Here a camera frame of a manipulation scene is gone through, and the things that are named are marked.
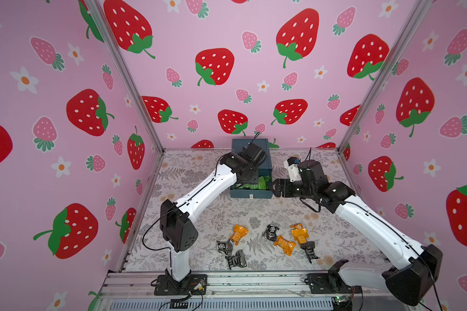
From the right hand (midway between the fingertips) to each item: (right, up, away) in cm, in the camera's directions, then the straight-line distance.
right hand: (279, 184), depth 76 cm
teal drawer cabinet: (-4, +6, +10) cm, 12 cm away
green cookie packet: (-5, 0, +8) cm, 9 cm away
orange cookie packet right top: (+11, -23, +10) cm, 28 cm away
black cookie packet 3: (-17, -32, +3) cm, 36 cm away
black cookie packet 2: (-22, -28, +6) cm, 36 cm away
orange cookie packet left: (-16, -23, +10) cm, 30 cm away
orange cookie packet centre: (+5, -28, +7) cm, 30 cm away
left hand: (-10, +2, +6) cm, 12 cm away
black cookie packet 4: (+15, -28, +7) cm, 33 cm away
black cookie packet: (-2, -23, +10) cm, 25 cm away
